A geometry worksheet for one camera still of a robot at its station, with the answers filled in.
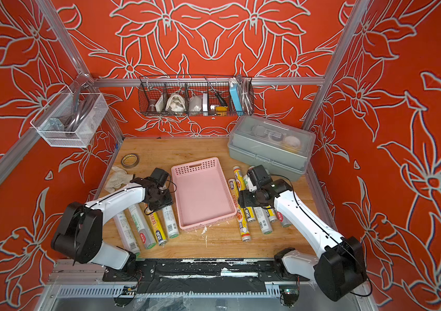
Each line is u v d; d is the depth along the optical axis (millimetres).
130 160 1089
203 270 742
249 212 852
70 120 780
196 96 956
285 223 821
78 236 441
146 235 783
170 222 806
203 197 966
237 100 860
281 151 875
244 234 795
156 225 814
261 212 837
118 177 1007
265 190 560
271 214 849
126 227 811
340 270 383
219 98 951
